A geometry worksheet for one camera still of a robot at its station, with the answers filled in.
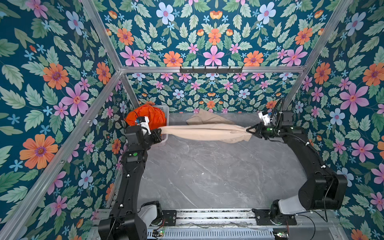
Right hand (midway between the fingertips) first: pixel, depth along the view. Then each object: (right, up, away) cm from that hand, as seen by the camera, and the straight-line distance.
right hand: (248, 128), depth 79 cm
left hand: (-46, +2, -5) cm, 46 cm away
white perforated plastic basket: (-49, -7, +14) cm, 51 cm away
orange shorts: (-57, +7, +23) cm, 61 cm away
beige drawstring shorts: (-22, +1, +3) cm, 23 cm away
